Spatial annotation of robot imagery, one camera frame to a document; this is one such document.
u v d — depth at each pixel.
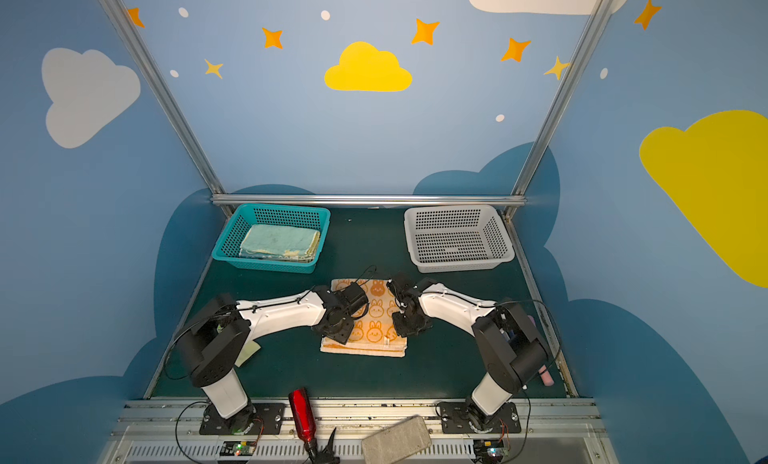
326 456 0.68
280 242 1.05
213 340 0.46
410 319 0.75
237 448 0.71
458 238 1.04
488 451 0.71
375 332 0.89
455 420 0.74
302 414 0.72
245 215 1.09
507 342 0.46
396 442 0.69
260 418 0.74
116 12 0.71
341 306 0.67
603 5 0.70
